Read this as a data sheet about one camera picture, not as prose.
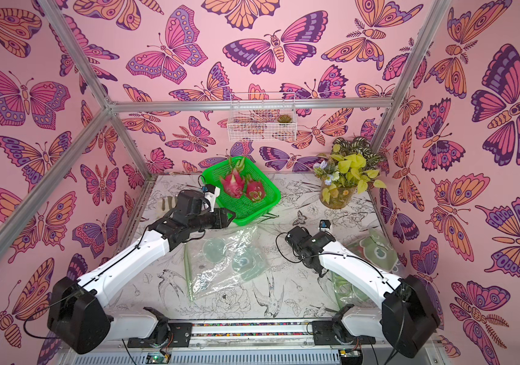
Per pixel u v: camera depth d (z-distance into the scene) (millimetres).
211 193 724
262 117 956
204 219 683
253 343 730
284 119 942
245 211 1053
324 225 730
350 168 888
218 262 891
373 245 828
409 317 399
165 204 1068
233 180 1055
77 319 399
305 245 596
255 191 1026
